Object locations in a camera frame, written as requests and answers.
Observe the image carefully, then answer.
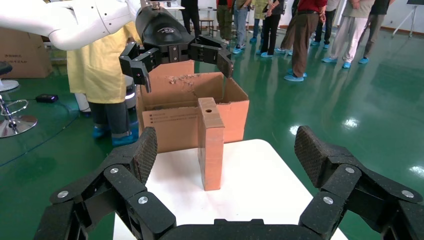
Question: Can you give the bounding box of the large plain cardboard box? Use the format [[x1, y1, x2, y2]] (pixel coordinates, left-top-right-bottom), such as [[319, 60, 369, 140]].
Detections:
[[0, 27, 53, 80]]

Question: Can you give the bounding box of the person in yellow-green coat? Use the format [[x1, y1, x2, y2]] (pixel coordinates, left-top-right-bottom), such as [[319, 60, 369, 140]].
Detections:
[[249, 0, 270, 44]]

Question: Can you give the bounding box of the white tripod stand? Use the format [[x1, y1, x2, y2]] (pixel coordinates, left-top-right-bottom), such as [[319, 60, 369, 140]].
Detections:
[[391, 0, 424, 38]]

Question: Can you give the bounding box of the person in blue jeans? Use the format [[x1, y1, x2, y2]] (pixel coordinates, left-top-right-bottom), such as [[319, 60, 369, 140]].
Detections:
[[231, 0, 253, 55]]

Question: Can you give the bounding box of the small black floor device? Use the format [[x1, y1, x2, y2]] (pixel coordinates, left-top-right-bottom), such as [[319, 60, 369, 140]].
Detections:
[[35, 94, 60, 104]]

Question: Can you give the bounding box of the person in olive trousers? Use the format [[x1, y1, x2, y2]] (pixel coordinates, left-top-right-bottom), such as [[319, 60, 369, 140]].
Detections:
[[216, 0, 235, 42]]

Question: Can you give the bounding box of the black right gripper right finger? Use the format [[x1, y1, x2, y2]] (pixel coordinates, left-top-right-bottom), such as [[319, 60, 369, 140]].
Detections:
[[294, 125, 424, 240]]

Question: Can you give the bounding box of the person in dark trousers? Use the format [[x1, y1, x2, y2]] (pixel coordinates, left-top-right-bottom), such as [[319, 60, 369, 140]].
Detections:
[[310, 0, 341, 50]]

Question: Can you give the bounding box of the person in black clothes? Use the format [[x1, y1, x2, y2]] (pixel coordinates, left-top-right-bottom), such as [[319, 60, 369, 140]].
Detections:
[[180, 0, 202, 38]]

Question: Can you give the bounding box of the person in red shirt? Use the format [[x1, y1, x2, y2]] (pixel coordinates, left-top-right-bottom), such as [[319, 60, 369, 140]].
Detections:
[[283, 0, 328, 83]]

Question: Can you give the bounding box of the slim cardboard box with hole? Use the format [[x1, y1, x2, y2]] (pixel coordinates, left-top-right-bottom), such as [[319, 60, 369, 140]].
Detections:
[[197, 97, 225, 192]]

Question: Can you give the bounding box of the chrome stool base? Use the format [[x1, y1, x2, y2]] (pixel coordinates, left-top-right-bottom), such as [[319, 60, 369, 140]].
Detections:
[[0, 61, 38, 139]]

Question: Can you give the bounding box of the person in yellow coat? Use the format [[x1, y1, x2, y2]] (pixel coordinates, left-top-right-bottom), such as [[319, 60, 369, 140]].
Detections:
[[66, 21, 143, 148]]

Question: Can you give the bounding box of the big open torn cardboard box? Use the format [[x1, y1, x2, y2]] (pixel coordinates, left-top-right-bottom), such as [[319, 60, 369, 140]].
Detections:
[[135, 71, 250, 156]]

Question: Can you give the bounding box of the person in black trousers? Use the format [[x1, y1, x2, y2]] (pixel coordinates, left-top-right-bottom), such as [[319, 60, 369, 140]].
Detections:
[[255, 0, 290, 59]]

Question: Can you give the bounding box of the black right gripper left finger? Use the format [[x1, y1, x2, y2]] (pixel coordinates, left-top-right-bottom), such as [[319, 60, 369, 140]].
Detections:
[[33, 126, 177, 240]]

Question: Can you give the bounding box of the person in white trousers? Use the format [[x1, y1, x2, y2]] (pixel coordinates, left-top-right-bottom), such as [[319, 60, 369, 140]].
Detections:
[[321, 0, 377, 69]]

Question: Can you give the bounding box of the person in grey trousers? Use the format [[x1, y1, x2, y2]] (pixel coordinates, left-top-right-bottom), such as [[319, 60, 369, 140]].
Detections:
[[358, 0, 396, 65]]

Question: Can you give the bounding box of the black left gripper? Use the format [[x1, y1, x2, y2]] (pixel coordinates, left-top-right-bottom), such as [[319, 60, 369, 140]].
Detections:
[[118, 6, 235, 94]]

